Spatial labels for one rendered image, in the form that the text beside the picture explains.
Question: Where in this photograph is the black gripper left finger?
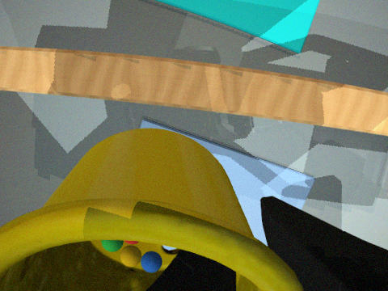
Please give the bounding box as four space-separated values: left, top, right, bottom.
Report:
146 249 237 291

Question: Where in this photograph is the golden brown marble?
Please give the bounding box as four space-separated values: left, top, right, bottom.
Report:
120 245 141 266

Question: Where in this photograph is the blue marble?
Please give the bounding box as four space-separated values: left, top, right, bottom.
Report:
140 251 162 272

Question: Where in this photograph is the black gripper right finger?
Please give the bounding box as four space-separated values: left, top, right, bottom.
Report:
261 196 388 291

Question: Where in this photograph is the yellow cup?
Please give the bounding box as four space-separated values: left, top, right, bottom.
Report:
0 129 304 291

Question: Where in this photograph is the green marble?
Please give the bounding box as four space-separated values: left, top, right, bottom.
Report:
101 239 124 252

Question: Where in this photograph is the brown wooden plank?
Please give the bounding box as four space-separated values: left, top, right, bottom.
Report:
0 46 388 136

